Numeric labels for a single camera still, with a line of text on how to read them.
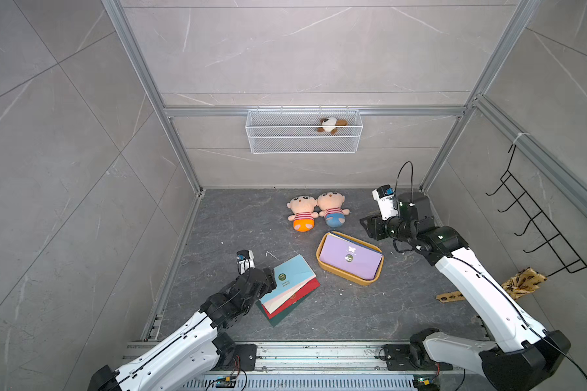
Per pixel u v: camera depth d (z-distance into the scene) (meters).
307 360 0.74
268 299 0.84
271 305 0.84
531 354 0.37
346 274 0.86
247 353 0.73
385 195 0.63
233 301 0.58
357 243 0.94
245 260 0.70
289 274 0.90
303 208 1.03
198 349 0.55
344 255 0.92
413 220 0.53
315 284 0.89
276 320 0.81
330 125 0.87
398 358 0.73
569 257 0.58
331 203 1.06
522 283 0.67
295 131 1.02
